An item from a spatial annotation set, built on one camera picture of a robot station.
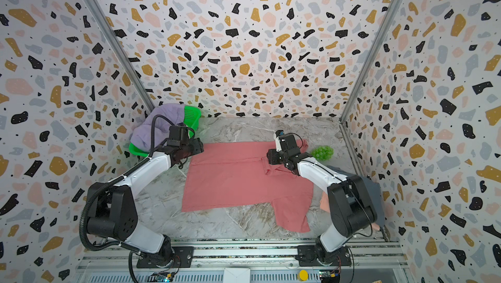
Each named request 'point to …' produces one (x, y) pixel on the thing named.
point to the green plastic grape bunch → (323, 152)
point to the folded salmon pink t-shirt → (324, 203)
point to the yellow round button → (303, 275)
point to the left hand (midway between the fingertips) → (197, 141)
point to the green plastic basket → (192, 117)
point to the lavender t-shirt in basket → (141, 135)
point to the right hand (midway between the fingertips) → (269, 149)
